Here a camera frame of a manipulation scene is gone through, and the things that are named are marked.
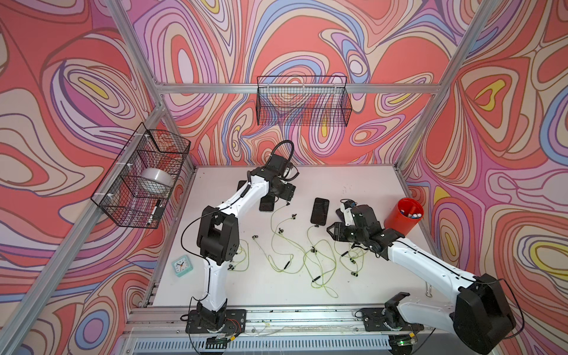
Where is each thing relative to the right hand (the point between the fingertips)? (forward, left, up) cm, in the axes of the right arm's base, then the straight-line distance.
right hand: (333, 235), depth 84 cm
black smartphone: (+18, +2, -11) cm, 21 cm away
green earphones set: (+5, +31, -8) cm, 33 cm away
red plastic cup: (+5, -28, +4) cm, 29 cm away
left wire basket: (+9, +67, +22) cm, 71 cm away
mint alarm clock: (-8, +59, -6) cm, 60 cm away
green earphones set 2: (-14, +4, -10) cm, 18 cm away
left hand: (+19, +16, +4) cm, 25 cm away
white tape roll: (+9, +60, +25) cm, 65 cm away
